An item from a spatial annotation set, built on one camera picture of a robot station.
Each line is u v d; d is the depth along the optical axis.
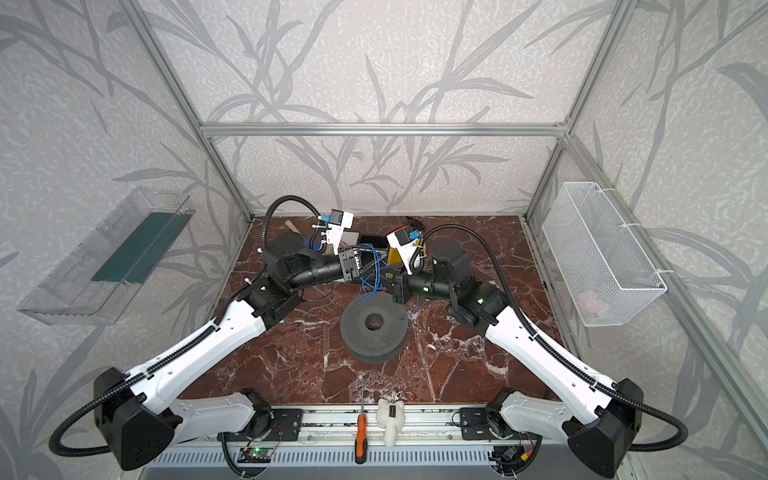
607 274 0.61
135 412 0.37
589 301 0.73
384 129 0.94
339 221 0.59
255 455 0.71
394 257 0.60
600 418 0.38
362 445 0.69
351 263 0.56
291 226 1.15
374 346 0.81
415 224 1.16
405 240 0.57
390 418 0.72
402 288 0.60
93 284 0.64
